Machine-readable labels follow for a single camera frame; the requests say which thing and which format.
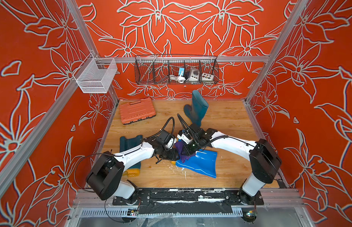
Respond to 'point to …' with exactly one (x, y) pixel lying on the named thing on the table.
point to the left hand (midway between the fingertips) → (177, 156)
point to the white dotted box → (206, 76)
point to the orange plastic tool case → (131, 113)
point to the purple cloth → (179, 145)
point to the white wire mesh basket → (92, 79)
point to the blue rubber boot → (204, 161)
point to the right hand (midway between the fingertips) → (179, 153)
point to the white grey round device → (194, 74)
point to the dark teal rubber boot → (126, 144)
